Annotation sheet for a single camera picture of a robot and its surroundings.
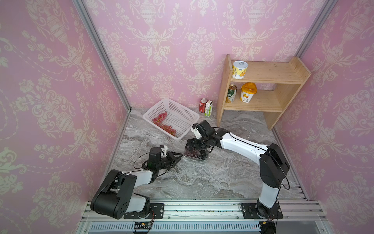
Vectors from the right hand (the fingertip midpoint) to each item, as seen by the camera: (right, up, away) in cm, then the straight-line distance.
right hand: (191, 146), depth 86 cm
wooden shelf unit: (+57, +40, +24) cm, 74 cm away
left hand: (-5, -7, 0) cm, 8 cm away
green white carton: (+13, +24, +23) cm, 36 cm away
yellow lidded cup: (+35, +34, +4) cm, 49 cm away
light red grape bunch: (-25, +15, +24) cm, 38 cm away
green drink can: (+24, +31, +2) cm, 40 cm away
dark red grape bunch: (0, -6, +5) cm, 7 cm away
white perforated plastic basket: (-15, +17, +27) cm, 35 cm away
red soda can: (+8, +26, +27) cm, 39 cm away
